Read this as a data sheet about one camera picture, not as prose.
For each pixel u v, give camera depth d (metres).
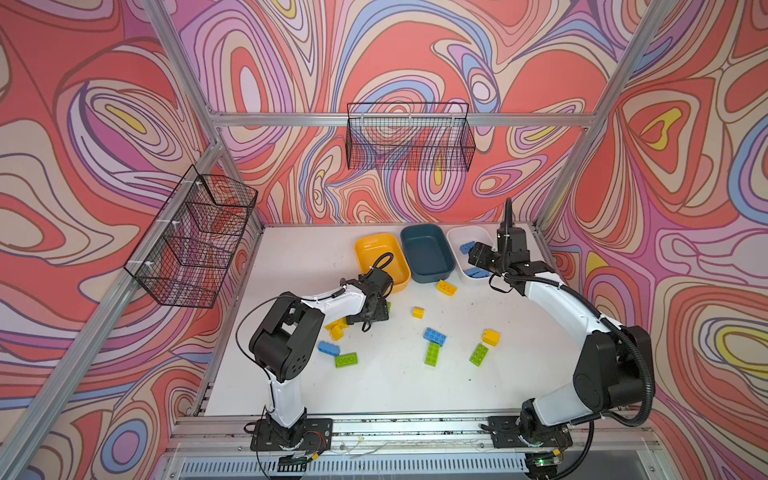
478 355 0.86
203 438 0.75
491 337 0.88
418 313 0.94
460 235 1.12
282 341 0.50
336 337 0.90
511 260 0.67
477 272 1.01
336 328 0.90
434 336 0.88
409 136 0.96
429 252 1.10
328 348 0.86
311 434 0.73
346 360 0.86
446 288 0.99
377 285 0.77
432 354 0.85
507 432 0.73
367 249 1.06
